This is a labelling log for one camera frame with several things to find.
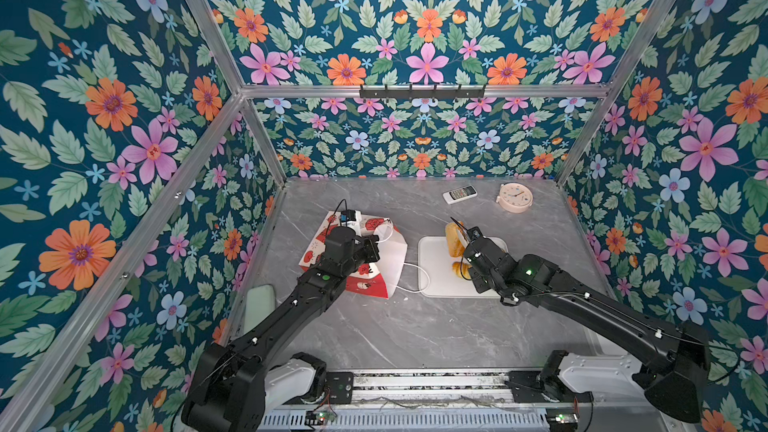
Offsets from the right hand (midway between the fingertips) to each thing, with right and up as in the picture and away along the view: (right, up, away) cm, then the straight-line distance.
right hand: (479, 264), depth 78 cm
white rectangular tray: (-10, -7, +14) cm, 18 cm away
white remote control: (0, +20, +36) cm, 41 cm away
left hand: (-26, +9, +2) cm, 27 cm away
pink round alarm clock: (+22, +19, +33) cm, 44 cm away
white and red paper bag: (-27, -4, +1) cm, 27 cm away
